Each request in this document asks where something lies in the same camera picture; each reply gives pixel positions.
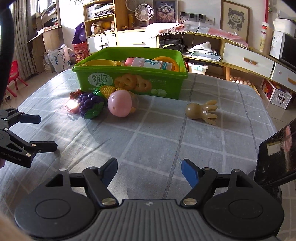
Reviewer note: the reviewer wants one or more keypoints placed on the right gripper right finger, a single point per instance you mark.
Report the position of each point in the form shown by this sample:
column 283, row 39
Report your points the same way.
column 202, row 182

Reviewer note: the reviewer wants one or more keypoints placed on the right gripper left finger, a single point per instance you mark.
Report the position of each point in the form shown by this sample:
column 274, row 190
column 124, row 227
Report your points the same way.
column 97, row 181

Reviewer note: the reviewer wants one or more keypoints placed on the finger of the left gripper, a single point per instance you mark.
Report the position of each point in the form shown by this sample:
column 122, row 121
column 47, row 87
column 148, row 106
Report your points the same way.
column 44, row 147
column 28, row 118

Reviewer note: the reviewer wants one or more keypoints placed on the purple toy grapes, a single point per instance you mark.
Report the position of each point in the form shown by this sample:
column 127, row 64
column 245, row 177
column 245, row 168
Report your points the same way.
column 90, row 105

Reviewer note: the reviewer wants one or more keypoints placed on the pink toy ball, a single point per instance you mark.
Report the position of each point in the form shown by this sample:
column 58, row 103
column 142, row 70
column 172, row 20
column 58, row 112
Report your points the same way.
column 122, row 103

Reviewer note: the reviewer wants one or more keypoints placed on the yellow toy pot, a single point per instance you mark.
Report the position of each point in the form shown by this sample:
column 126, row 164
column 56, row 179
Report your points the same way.
column 99, row 62

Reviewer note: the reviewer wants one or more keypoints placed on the cotton swab jar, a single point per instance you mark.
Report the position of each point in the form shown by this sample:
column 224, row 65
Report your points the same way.
column 148, row 63

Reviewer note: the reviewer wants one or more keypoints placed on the yellow toy pumpkin half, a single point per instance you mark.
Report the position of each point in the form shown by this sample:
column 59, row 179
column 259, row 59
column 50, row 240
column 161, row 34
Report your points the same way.
column 175, row 67

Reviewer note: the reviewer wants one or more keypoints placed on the red plastic chair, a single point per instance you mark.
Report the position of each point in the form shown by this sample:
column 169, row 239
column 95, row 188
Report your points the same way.
column 13, row 77

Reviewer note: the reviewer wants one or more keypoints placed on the red brown small toy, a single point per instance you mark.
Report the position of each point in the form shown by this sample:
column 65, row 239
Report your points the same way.
column 75, row 94

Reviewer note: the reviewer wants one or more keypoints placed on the grey checked tablecloth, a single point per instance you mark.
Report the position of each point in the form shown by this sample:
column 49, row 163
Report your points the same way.
column 149, row 144

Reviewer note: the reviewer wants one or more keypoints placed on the beige toy octopus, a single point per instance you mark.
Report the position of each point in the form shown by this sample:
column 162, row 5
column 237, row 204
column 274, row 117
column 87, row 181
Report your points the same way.
column 205, row 111

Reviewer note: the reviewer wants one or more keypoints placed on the black phone screen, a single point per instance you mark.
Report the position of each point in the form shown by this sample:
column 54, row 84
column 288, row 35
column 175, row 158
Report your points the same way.
column 276, row 158

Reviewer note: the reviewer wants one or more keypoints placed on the yellow toy corn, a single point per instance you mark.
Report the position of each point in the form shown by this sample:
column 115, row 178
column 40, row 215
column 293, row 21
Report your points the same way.
column 106, row 91

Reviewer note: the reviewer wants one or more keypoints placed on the red cartoon bag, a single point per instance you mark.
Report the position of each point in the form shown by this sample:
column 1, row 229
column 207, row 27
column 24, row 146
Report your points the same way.
column 81, row 51

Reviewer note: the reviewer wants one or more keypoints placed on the egg tray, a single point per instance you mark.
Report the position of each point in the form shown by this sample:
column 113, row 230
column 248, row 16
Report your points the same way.
column 240, row 80

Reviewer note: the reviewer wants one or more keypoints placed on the green plastic storage box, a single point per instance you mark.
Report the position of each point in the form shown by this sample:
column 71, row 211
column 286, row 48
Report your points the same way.
column 147, row 81

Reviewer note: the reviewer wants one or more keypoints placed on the white patterned storage box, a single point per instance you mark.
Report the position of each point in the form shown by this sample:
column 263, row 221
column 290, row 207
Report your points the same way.
column 275, row 93

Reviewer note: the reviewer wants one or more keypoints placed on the wooden shelf unit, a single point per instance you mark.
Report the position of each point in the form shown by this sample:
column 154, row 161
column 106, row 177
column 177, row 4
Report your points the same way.
column 105, row 11

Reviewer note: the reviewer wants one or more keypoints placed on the wooden white tv cabinet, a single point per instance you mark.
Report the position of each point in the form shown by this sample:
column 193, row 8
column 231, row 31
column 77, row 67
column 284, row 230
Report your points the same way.
column 212, row 47

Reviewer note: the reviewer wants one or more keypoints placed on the black microwave oven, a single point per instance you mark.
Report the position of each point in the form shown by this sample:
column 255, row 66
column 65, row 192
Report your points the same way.
column 283, row 48

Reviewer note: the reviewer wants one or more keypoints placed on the white desk fan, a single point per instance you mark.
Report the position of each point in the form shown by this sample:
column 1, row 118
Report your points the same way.
column 144, row 12

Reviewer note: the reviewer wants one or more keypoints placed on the cartoon girl picture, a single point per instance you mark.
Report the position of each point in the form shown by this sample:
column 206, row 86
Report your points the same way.
column 235, row 19

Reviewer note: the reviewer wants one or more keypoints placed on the cat portrait picture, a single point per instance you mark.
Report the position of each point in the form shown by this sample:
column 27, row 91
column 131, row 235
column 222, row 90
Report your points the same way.
column 165, row 11

